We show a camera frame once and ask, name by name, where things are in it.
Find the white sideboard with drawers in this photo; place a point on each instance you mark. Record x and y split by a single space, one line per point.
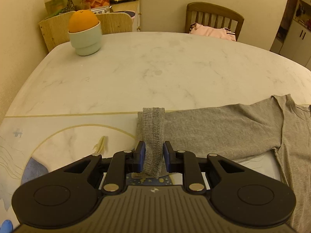
126 6

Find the blue round object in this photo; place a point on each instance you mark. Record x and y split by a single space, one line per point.
128 13

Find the light wooden chair back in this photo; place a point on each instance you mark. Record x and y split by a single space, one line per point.
53 34

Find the orange fruit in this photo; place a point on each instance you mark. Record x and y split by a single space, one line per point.
82 20

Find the light green cup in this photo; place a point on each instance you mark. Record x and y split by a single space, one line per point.
85 43

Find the light pink garment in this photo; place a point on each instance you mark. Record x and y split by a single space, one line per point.
206 30

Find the brown slat-back wooden chair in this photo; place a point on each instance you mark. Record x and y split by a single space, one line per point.
213 8

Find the gray ribbed long-sleeve shirt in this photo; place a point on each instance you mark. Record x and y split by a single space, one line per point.
218 126

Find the person's left hand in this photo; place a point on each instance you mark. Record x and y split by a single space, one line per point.
7 226

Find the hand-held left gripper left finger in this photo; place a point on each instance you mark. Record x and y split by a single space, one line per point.
141 157

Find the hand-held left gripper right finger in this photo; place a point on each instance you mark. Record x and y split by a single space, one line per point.
167 157

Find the white label card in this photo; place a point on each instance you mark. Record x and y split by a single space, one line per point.
99 12

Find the pink garment with striped trim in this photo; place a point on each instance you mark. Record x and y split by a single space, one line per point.
230 36

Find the landscape printed table cover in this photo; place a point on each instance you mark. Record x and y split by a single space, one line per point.
60 126

